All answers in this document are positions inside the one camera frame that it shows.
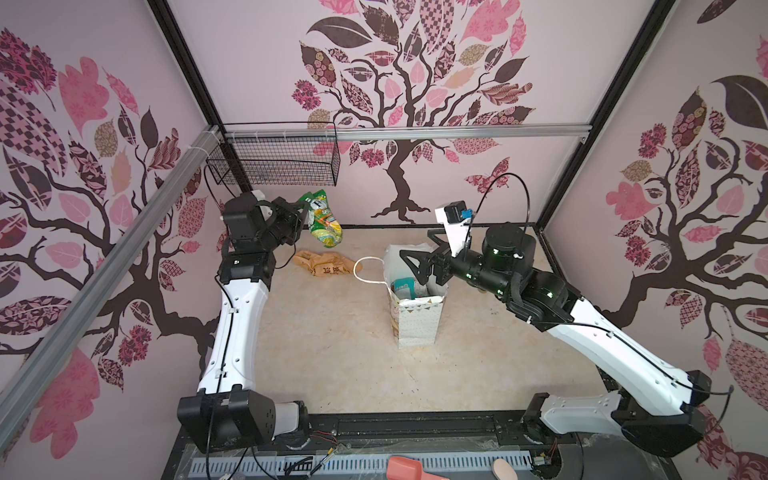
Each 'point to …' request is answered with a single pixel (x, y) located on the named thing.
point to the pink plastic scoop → (404, 468)
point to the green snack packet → (323, 227)
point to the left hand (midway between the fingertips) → (313, 202)
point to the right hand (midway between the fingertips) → (418, 238)
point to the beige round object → (503, 470)
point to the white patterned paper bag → (416, 307)
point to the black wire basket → (279, 154)
